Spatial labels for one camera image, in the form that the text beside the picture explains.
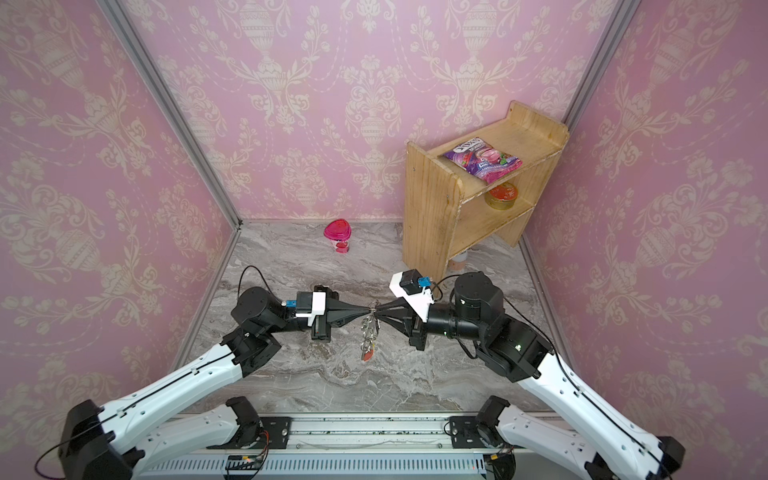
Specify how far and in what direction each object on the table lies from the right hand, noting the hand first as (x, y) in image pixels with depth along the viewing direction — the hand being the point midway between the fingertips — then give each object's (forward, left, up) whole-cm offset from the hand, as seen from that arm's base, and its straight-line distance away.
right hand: (380, 310), depth 57 cm
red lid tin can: (+44, -38, -12) cm, 59 cm away
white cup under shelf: (+34, -26, -31) cm, 53 cm away
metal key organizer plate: (-2, +2, -3) cm, 4 cm away
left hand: (-1, +3, 0) cm, 3 cm away
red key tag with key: (-6, +3, -7) cm, 10 cm away
